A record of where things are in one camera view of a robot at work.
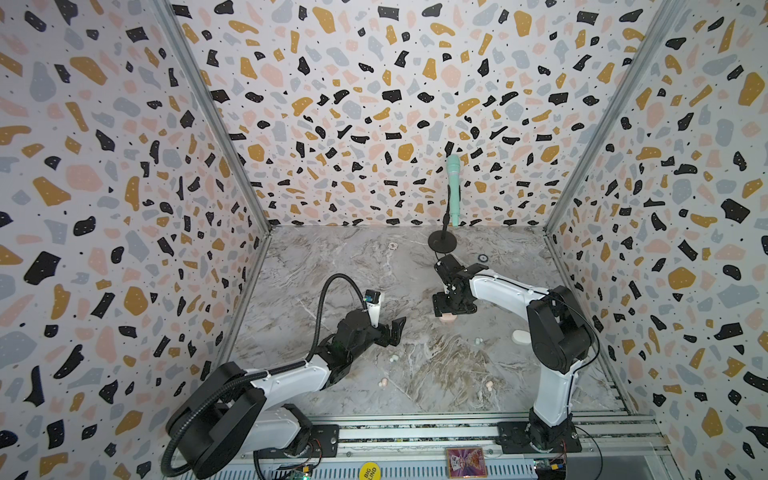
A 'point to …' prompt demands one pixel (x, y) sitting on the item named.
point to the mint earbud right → (477, 341)
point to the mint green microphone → (453, 169)
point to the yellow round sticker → (370, 471)
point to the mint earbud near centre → (394, 358)
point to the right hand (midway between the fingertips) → (445, 305)
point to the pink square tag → (468, 462)
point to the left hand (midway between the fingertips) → (397, 310)
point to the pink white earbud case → (448, 318)
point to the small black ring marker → (483, 258)
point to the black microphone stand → (444, 241)
